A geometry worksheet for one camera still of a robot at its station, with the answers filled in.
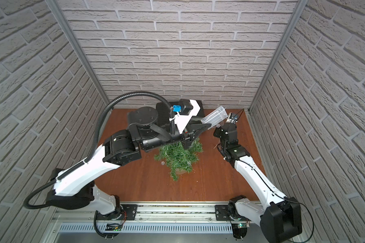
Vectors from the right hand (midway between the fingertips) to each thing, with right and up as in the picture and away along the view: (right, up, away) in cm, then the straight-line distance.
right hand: (223, 124), depth 80 cm
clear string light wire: (-23, -17, -13) cm, 31 cm away
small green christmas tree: (-23, -17, -13) cm, 31 cm away
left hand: (-12, +1, -36) cm, 38 cm away
